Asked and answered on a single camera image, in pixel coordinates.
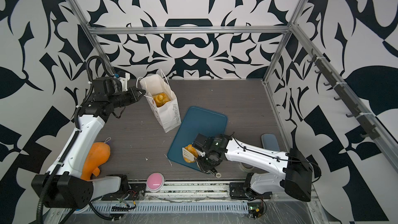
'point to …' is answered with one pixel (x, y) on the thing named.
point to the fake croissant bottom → (190, 148)
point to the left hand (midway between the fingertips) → (145, 88)
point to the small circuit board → (255, 209)
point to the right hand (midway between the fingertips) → (203, 168)
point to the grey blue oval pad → (270, 142)
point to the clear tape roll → (245, 167)
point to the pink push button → (155, 182)
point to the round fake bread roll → (160, 98)
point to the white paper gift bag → (168, 116)
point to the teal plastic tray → (197, 121)
